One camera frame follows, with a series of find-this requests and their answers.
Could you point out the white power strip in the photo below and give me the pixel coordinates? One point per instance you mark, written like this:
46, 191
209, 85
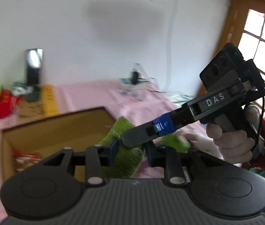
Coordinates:
126, 84

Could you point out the large brown cardboard box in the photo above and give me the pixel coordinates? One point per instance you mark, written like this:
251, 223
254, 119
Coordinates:
78, 130

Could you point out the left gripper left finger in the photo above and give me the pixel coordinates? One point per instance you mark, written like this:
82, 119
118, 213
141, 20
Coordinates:
97, 157

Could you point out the mauve teddy bear plush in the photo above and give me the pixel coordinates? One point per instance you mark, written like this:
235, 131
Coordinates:
203, 143

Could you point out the person's right hand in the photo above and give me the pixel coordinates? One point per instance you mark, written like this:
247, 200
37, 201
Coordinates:
234, 146

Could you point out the yellow printed cardboard sheet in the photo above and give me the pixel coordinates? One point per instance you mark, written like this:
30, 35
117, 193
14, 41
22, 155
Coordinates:
39, 106

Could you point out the black charger adapter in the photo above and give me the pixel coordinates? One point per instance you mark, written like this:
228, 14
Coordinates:
134, 77

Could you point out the red patterned item in box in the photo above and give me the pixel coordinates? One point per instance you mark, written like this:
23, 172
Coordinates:
24, 160

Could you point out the pink bed sheet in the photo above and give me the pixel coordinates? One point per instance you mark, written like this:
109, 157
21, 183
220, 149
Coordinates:
138, 106

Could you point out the green knitted cloth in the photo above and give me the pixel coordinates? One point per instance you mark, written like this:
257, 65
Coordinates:
132, 162

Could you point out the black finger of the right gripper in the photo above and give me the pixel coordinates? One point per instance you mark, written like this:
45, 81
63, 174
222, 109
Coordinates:
164, 125

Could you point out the red plush toy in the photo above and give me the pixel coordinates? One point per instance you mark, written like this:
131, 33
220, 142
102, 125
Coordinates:
8, 103

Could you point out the black phone stand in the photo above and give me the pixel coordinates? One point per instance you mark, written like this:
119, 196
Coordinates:
34, 59

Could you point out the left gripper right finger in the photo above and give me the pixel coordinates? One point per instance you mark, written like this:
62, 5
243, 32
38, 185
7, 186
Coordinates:
167, 158

